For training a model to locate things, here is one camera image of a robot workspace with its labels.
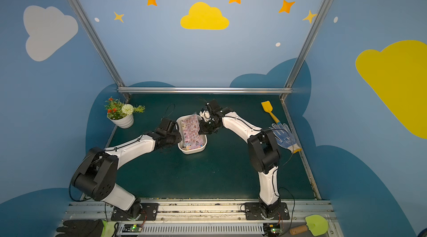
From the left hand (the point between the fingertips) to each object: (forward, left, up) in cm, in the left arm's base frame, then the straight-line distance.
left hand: (184, 136), depth 92 cm
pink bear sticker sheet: (-1, -5, -2) cm, 5 cm away
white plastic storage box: (-5, +1, -2) cm, 6 cm away
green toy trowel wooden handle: (-39, -64, -6) cm, 75 cm away
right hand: (+2, -10, +4) cm, 11 cm away
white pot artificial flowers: (+10, +37, +5) cm, 39 cm away
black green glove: (-43, +36, -5) cm, 56 cm away
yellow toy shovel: (+29, -55, -6) cm, 62 cm away
